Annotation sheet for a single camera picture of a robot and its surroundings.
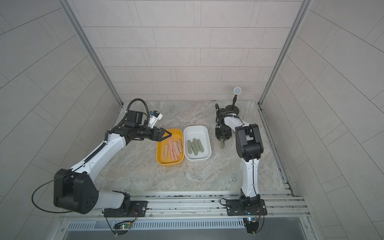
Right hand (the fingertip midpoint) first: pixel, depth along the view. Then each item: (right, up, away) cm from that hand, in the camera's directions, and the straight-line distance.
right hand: (221, 137), depth 100 cm
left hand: (-31, +6, -22) cm, 39 cm away
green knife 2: (-14, -4, -7) cm, 17 cm away
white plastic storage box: (-13, +4, -4) cm, 14 cm away
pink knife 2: (-27, -4, -9) cm, 29 cm away
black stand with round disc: (+10, +20, +10) cm, 25 cm away
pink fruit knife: (-35, -7, -10) cm, 37 cm away
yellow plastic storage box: (-29, +4, -7) cm, 30 cm away
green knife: (-18, -6, -9) cm, 21 cm away
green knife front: (-21, -5, -7) cm, 23 cm away
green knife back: (0, -3, -6) cm, 7 cm away
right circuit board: (+9, -35, -33) cm, 49 cm away
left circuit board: (-48, -34, -35) cm, 69 cm away
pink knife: (-29, -6, -9) cm, 31 cm away
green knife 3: (-17, -4, -7) cm, 19 cm away
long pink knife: (-31, -6, -10) cm, 33 cm away
